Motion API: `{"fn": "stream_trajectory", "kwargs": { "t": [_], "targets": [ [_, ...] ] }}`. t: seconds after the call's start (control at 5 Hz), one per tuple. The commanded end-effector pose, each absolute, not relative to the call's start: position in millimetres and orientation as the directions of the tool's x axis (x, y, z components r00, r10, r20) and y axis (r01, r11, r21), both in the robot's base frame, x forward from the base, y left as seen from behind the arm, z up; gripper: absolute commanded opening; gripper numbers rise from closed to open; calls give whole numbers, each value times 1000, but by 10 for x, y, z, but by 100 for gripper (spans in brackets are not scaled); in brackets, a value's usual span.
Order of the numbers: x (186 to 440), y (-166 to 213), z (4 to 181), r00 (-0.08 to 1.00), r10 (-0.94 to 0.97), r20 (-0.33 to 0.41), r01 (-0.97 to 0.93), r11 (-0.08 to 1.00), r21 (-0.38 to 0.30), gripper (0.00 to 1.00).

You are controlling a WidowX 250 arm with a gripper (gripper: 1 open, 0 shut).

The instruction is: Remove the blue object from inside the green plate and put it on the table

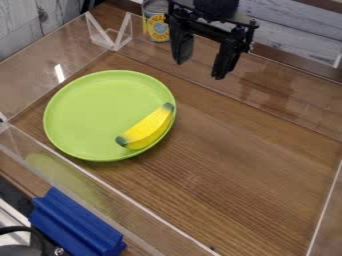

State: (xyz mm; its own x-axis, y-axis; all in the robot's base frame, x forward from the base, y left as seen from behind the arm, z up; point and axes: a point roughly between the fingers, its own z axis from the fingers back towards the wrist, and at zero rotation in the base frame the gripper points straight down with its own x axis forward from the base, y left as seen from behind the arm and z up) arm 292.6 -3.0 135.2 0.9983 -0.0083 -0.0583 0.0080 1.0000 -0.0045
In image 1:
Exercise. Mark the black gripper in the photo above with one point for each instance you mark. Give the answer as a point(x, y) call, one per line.
point(216, 20)

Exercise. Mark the yellow toy banana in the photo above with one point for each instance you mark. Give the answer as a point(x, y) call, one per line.
point(148, 129)

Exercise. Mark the green round plate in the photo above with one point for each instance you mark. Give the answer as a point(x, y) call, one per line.
point(95, 108)

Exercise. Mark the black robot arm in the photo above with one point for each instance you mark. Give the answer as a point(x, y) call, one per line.
point(212, 19)

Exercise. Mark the yellow labelled tin can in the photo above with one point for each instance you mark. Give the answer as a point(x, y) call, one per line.
point(154, 10)

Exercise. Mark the blue plastic block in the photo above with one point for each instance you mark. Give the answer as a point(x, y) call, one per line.
point(78, 230)

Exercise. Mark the clear acrylic triangle bracket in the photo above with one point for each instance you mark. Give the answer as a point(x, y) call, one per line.
point(110, 38)

